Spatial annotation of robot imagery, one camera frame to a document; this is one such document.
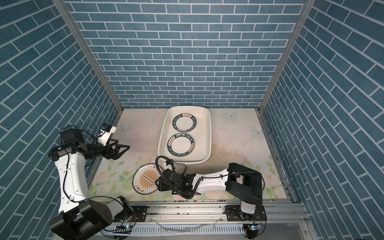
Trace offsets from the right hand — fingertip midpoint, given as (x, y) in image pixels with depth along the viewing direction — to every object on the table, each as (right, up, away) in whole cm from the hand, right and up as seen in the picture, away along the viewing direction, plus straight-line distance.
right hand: (153, 183), depth 76 cm
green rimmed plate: (+11, +16, +21) cm, 29 cm away
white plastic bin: (+26, +23, +29) cm, 45 cm away
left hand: (-15, +21, -4) cm, 26 cm away
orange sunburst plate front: (-8, -1, +9) cm, 12 cm away
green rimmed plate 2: (+13, +31, +33) cm, 47 cm away
